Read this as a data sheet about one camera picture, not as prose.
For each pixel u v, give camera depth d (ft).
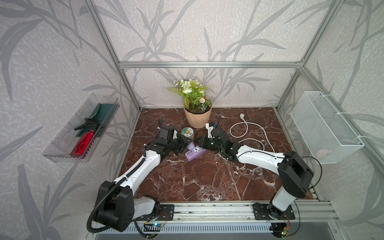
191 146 2.64
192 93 2.97
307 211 2.48
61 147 1.93
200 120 3.26
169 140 2.19
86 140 1.96
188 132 3.15
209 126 2.53
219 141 2.08
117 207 1.30
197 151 3.07
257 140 3.33
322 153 2.35
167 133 2.11
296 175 1.47
